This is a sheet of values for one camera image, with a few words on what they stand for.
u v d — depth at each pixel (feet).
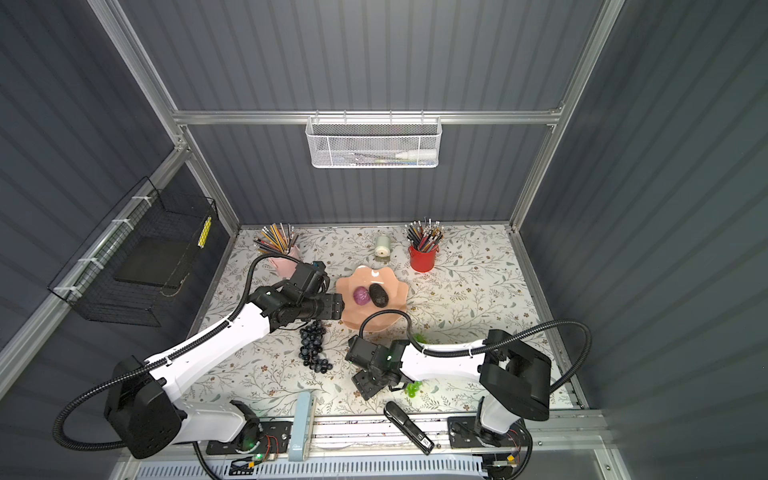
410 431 2.36
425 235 3.08
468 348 1.54
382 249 3.43
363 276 3.35
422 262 3.50
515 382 1.45
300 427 2.51
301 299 2.00
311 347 2.77
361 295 3.10
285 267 3.32
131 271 2.24
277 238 3.33
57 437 1.24
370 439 2.43
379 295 3.09
